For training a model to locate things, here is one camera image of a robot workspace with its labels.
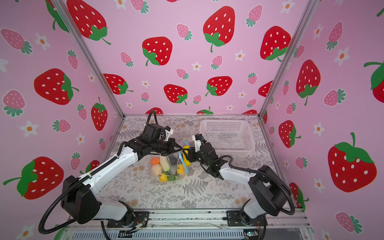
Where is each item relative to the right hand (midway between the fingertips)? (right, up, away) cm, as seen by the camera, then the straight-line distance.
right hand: (183, 149), depth 82 cm
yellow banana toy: (+2, -5, -6) cm, 8 cm away
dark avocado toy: (-7, -8, +7) cm, 13 cm away
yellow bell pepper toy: (-2, -12, +1) cm, 12 cm away
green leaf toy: (-7, -17, +1) cm, 18 cm away
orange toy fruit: (-19, -8, +8) cm, 22 cm away
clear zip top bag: (-8, -12, +8) cm, 17 cm away
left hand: (0, +2, -6) cm, 6 cm away
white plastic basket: (+31, +7, +25) cm, 41 cm away
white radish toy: (-12, -10, +8) cm, 18 cm away
